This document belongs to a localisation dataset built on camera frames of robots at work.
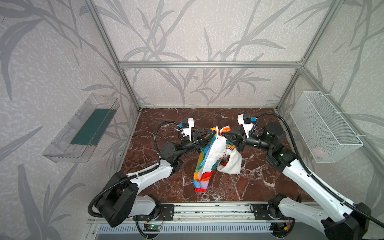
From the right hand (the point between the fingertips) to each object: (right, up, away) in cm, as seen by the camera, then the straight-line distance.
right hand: (224, 129), depth 63 cm
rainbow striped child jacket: (-3, -11, +4) cm, 12 cm away
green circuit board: (-32, -48, +8) cm, 58 cm away
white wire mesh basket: (+44, -3, -1) cm, 44 cm away
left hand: (-3, -1, -3) cm, 4 cm away
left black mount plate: (-27, -43, +11) cm, 52 cm away
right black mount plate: (+20, -42, +10) cm, 48 cm away
